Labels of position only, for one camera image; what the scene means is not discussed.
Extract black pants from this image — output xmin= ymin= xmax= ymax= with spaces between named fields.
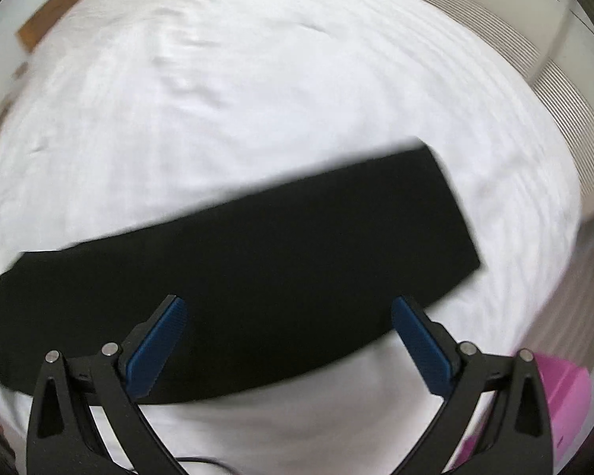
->
xmin=0 ymin=146 xmax=481 ymax=404

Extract pink plastic stool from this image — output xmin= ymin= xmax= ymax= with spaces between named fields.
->
xmin=447 ymin=350 xmax=594 ymax=473

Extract white bed duvet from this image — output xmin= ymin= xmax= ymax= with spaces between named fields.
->
xmin=0 ymin=0 xmax=581 ymax=474

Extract white sliding wardrobe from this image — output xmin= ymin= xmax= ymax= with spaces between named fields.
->
xmin=425 ymin=0 xmax=594 ymax=220

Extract black cable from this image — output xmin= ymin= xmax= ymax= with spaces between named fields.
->
xmin=172 ymin=456 xmax=239 ymax=473

